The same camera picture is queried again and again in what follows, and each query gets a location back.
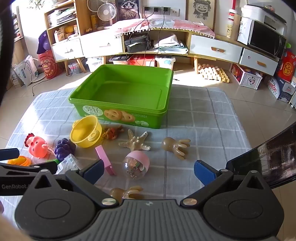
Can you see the stack of papers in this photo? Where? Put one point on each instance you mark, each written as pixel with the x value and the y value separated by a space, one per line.
pixel 66 16

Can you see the red flat box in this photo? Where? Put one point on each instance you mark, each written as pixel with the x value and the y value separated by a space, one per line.
pixel 138 60

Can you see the yellow toy bowl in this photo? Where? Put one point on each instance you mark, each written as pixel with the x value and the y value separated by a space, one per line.
pixel 84 132

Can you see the white printer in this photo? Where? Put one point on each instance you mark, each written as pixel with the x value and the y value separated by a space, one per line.
pixel 263 14

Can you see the black microwave oven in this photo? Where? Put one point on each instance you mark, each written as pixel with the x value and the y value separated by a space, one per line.
pixel 266 39

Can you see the pile of papers and cloth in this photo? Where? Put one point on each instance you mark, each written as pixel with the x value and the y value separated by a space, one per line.
pixel 170 44

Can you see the black glossy panel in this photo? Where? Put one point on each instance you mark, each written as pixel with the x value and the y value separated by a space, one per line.
pixel 266 160

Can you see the purple plastic object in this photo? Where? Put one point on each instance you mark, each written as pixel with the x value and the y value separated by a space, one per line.
pixel 42 44

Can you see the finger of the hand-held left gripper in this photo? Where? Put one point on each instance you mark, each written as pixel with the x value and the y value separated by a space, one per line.
pixel 9 153
pixel 27 168

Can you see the white printed bag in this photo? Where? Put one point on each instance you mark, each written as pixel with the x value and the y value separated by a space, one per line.
pixel 26 69

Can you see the tan octopus toy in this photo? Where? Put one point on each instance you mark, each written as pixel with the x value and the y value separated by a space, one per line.
pixel 171 144
pixel 118 193

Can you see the wooden white media cabinet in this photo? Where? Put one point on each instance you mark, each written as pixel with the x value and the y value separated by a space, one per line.
pixel 101 45

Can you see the red gift box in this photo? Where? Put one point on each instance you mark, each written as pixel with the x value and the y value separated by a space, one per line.
pixel 288 67

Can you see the red printed bag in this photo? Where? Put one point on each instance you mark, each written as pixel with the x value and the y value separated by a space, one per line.
pixel 48 66

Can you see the purple toy grapes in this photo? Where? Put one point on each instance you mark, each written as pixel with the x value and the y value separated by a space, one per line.
pixel 63 149

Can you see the round white mesh fan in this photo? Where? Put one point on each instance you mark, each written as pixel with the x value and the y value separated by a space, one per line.
pixel 92 5

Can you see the clear storage bin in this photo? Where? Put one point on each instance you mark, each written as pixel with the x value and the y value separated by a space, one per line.
pixel 93 63
pixel 75 67
pixel 165 62

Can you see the black keyboard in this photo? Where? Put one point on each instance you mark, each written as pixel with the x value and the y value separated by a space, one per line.
pixel 118 58

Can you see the green plastic box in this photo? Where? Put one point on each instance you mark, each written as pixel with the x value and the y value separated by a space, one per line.
pixel 120 92

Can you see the white red carton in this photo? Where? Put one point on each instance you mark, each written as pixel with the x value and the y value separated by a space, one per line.
pixel 247 76

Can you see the white red canister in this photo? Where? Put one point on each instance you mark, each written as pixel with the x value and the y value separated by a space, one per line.
pixel 231 23

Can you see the black bag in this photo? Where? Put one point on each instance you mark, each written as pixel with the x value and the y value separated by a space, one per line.
pixel 136 44

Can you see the egg tray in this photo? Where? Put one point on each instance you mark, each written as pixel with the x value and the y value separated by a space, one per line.
pixel 211 71

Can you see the yellow box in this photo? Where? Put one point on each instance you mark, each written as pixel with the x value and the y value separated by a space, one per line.
pixel 93 22

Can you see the brown monkey figurine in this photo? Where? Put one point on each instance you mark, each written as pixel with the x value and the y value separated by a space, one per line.
pixel 112 133

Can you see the beige starfish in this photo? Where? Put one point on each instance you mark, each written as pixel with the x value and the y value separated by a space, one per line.
pixel 136 141

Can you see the wooden desk with shelf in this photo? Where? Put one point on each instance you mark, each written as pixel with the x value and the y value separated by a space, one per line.
pixel 18 25

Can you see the pink block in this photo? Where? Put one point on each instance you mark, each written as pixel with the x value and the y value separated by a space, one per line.
pixel 103 155

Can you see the white blue carton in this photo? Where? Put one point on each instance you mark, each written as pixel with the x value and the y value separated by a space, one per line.
pixel 281 89

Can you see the framed cat picture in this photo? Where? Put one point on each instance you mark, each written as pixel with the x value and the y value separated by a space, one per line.
pixel 128 9

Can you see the pink clear capsule egg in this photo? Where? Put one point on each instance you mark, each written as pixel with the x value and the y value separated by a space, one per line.
pixel 135 165

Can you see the white desk fan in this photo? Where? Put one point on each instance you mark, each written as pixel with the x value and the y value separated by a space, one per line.
pixel 106 10

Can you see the pink tasselled cloth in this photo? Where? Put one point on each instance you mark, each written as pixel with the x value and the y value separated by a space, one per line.
pixel 166 24

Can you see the small cardboard box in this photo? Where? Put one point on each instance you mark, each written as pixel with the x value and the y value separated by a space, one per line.
pixel 59 36

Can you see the clear cotton swab box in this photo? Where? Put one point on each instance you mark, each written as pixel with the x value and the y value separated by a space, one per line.
pixel 68 162

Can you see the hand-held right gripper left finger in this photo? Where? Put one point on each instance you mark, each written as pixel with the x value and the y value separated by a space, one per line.
pixel 94 171

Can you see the framed cartoon girl picture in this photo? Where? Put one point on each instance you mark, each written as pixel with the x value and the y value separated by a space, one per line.
pixel 201 11

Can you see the white wall socket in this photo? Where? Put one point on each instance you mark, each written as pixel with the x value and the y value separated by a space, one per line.
pixel 175 11
pixel 148 9
pixel 166 10
pixel 157 10

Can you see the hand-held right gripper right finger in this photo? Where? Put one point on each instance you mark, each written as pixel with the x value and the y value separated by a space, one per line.
pixel 203 172

